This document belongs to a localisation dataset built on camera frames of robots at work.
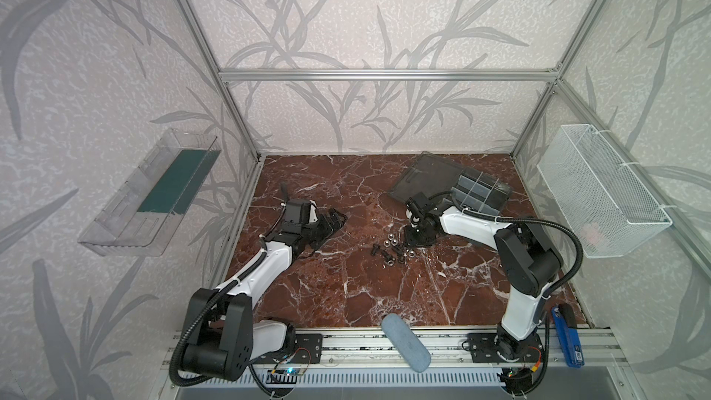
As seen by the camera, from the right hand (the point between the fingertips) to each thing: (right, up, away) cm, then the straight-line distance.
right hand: (407, 235), depth 94 cm
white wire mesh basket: (+42, +13, -32) cm, 54 cm away
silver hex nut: (-5, -2, -1) cm, 5 cm away
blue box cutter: (+41, -24, -22) cm, 52 cm away
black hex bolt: (-11, -4, -3) cm, 12 cm away
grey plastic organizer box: (+25, +16, +13) cm, 32 cm away
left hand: (-21, +8, -8) cm, 24 cm away
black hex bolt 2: (-7, -6, -4) cm, 10 cm away
